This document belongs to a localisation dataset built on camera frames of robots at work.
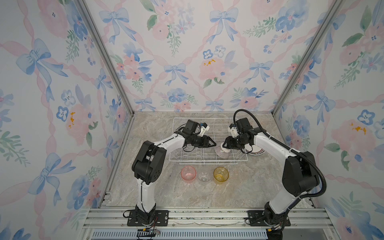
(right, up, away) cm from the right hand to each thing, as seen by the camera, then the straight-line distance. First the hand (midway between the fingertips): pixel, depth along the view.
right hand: (226, 144), depth 90 cm
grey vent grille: (-25, -40, -20) cm, 51 cm away
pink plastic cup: (-23, -17, -3) cm, 29 cm away
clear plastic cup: (-13, -19, -3) cm, 23 cm away
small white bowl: (-2, -5, -2) cm, 6 cm away
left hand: (-8, +1, -2) cm, 8 cm away
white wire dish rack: (-2, +9, +20) cm, 22 cm away
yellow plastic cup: (-4, -18, -3) cm, 18 cm away
